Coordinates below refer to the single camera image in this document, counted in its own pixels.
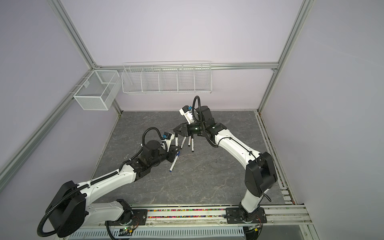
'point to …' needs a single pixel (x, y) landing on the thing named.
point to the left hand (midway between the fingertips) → (179, 148)
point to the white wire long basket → (170, 77)
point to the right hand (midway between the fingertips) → (175, 131)
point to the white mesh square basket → (97, 90)
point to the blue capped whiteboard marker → (174, 161)
